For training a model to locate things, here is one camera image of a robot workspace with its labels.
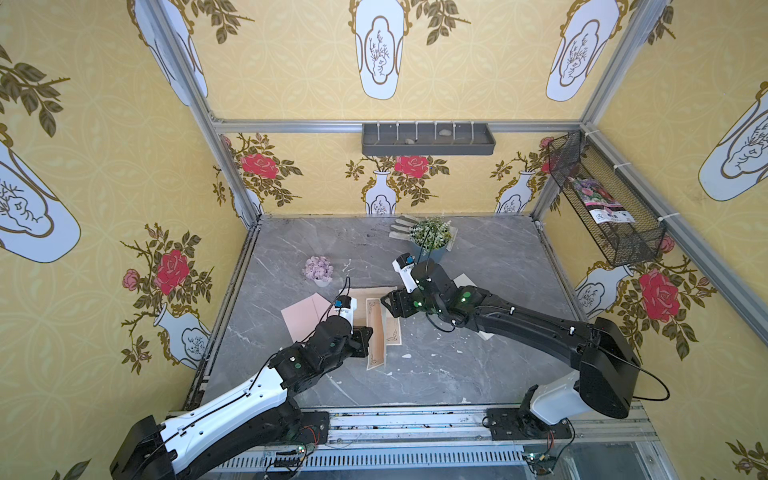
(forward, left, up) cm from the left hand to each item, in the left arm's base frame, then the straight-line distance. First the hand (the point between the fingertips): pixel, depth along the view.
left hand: (378, 332), depth 78 cm
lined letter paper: (+15, +5, -6) cm, 17 cm away
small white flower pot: (+19, +18, -6) cm, 27 cm away
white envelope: (+23, -30, -12) cm, 39 cm away
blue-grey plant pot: (+25, -14, 0) cm, 29 cm away
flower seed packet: (+21, -58, +23) cm, 66 cm away
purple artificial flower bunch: (+22, +18, -1) cm, 28 cm away
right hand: (+6, -3, +4) cm, 8 cm away
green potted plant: (+29, -17, +6) cm, 34 cm away
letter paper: (+3, +1, +2) cm, 3 cm away
